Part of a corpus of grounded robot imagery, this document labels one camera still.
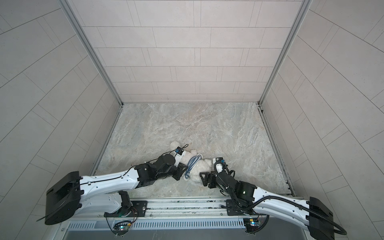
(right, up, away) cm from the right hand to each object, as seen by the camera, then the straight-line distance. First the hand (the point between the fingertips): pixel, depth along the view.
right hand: (203, 178), depth 77 cm
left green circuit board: (-36, -15, -12) cm, 41 cm away
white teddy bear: (0, +7, -1) cm, 7 cm away
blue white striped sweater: (-5, +9, +1) cm, 10 cm away
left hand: (-7, +6, 0) cm, 9 cm away
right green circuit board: (+22, -17, -9) cm, 29 cm away
